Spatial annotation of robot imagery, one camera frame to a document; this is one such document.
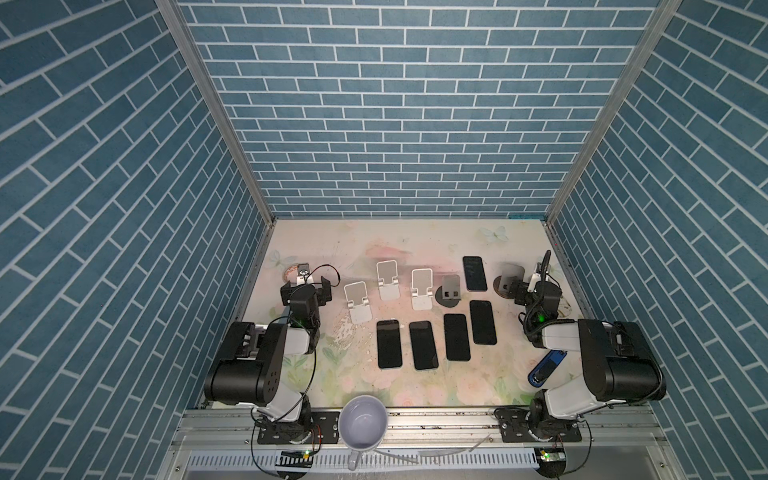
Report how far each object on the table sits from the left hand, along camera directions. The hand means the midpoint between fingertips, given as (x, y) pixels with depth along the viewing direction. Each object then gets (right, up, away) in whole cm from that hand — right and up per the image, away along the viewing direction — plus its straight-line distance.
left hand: (307, 278), depth 93 cm
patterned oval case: (+81, -10, +1) cm, 82 cm away
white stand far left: (+25, -1, +4) cm, 26 cm away
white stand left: (+16, -7, -1) cm, 18 cm away
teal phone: (+26, -19, -6) cm, 33 cm away
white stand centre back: (+36, -3, +1) cm, 36 cm away
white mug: (+20, -34, -18) cm, 44 cm away
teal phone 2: (+36, -19, -6) cm, 41 cm away
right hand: (+71, 0, +1) cm, 71 cm away
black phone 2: (+56, 0, +13) cm, 57 cm away
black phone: (+46, -19, -5) cm, 50 cm away
